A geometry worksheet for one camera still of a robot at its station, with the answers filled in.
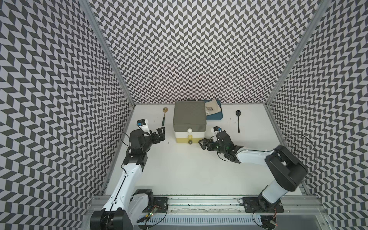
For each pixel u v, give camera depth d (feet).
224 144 2.31
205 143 2.64
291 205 2.49
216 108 3.68
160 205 2.37
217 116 3.53
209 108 3.77
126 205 1.48
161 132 2.37
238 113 3.66
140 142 2.00
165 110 3.74
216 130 2.70
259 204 2.14
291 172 1.48
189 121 2.70
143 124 2.24
